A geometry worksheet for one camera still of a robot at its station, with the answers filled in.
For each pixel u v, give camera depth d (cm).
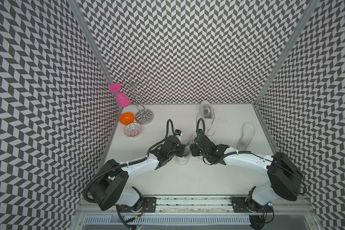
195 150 75
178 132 76
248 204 65
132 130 102
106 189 42
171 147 64
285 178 43
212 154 63
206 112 102
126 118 103
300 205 76
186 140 83
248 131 104
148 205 73
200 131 75
